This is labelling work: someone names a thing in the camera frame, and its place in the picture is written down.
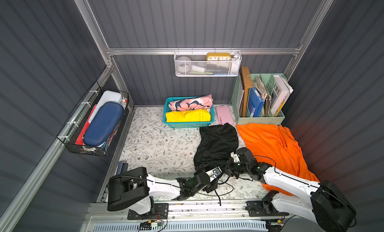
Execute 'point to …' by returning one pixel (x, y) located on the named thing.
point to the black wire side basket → (72, 133)
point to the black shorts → (216, 144)
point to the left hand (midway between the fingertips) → (212, 174)
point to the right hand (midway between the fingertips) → (221, 166)
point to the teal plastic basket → (185, 124)
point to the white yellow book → (283, 90)
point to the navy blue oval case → (105, 122)
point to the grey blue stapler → (122, 167)
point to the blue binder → (255, 103)
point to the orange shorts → (273, 145)
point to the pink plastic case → (224, 115)
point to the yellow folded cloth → (191, 116)
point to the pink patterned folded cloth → (192, 103)
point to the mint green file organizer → (264, 83)
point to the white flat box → (106, 96)
